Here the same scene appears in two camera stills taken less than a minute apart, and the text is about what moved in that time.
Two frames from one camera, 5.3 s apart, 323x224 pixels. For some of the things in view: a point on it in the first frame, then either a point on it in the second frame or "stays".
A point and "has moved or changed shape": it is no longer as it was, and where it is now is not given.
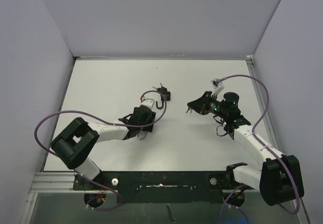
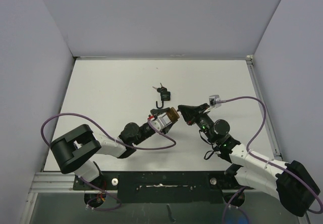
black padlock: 166,95 stays
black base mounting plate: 162,186 stays
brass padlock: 141,134 has moved or changed shape
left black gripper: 151,118 to 156,112
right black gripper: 201,105 to 191,113
